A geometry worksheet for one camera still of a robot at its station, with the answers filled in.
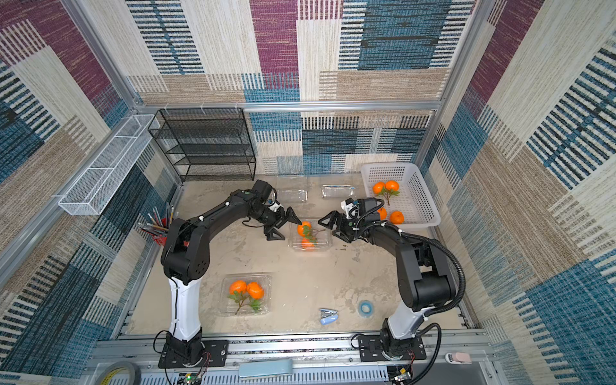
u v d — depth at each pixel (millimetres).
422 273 479
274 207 883
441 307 478
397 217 1005
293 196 999
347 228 819
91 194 708
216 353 738
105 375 686
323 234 991
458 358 686
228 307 797
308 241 934
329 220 843
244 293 814
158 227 873
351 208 871
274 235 897
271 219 844
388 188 1095
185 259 544
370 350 730
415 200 1076
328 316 795
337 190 1123
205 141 1083
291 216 863
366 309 817
